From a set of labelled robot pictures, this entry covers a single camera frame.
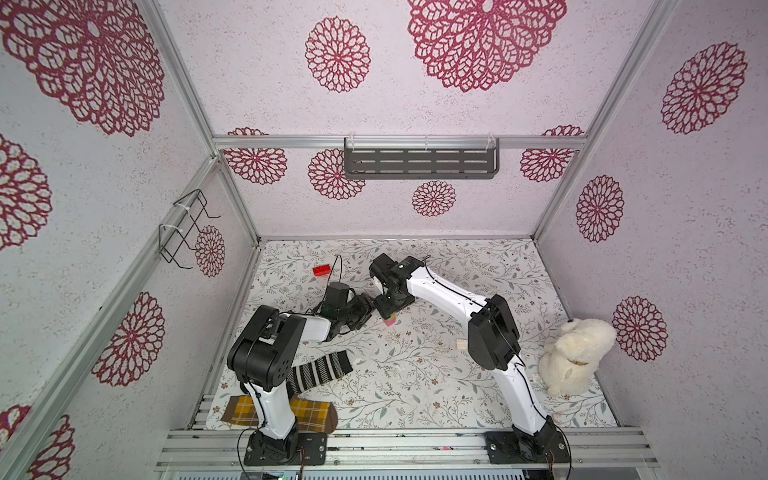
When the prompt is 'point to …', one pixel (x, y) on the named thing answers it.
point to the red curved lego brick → (322, 270)
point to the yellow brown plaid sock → (310, 415)
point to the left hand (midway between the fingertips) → (379, 306)
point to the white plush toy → (572, 356)
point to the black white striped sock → (316, 372)
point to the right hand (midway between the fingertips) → (386, 306)
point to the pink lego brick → (391, 320)
